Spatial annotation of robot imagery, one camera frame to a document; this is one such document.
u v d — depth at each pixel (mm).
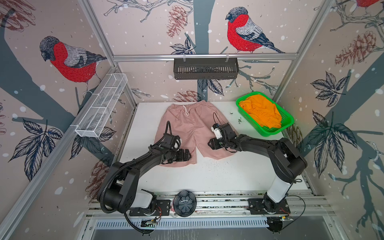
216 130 860
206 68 1037
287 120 1027
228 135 743
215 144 835
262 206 719
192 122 1072
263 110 1095
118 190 422
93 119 726
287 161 479
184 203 743
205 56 941
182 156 783
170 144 722
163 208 730
